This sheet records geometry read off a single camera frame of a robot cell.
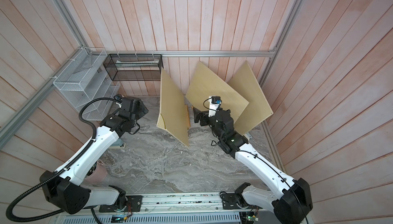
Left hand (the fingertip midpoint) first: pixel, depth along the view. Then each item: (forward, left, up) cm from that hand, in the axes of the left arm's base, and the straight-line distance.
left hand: (137, 112), depth 79 cm
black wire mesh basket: (+42, +13, -1) cm, 44 cm away
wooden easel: (+10, -26, -20) cm, 34 cm away
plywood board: (+20, -62, +3) cm, 65 cm away
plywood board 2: (+25, -38, -2) cm, 45 cm away
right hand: (-1, -34, +6) cm, 34 cm away
